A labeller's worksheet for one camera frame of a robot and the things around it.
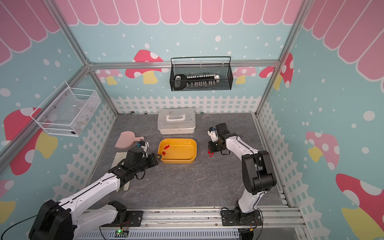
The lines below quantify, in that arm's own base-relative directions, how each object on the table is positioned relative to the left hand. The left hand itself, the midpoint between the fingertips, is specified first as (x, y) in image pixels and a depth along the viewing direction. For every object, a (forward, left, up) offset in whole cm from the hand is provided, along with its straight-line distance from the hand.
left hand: (159, 159), depth 85 cm
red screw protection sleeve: (+10, -29, -10) cm, 33 cm away
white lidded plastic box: (+27, -7, +2) cm, 28 cm away
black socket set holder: (+39, -12, +25) cm, 48 cm away
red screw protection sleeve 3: (+9, 0, -10) cm, 13 cm away
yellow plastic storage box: (+10, -9, -8) cm, 15 cm away
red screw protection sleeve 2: (+8, -30, -10) cm, 33 cm away
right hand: (+11, -30, -4) cm, 32 cm away
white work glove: (+6, +29, -10) cm, 32 cm away
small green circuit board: (-34, +15, -12) cm, 40 cm away
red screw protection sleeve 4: (+13, -1, -9) cm, 16 cm away
